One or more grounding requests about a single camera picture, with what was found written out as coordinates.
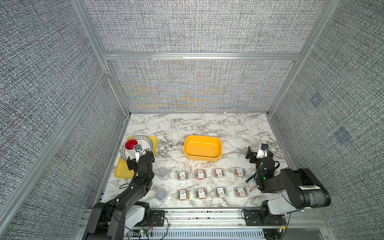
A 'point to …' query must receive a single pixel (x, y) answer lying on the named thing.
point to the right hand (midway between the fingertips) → (258, 144)
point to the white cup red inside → (130, 145)
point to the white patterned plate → (146, 144)
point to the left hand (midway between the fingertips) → (140, 152)
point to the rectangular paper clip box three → (200, 193)
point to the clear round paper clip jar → (163, 173)
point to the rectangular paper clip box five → (200, 174)
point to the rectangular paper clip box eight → (218, 173)
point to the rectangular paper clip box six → (238, 171)
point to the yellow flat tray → (122, 171)
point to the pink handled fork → (252, 188)
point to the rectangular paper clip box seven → (221, 192)
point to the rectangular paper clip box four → (240, 192)
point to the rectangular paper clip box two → (183, 194)
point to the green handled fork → (249, 178)
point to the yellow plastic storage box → (202, 148)
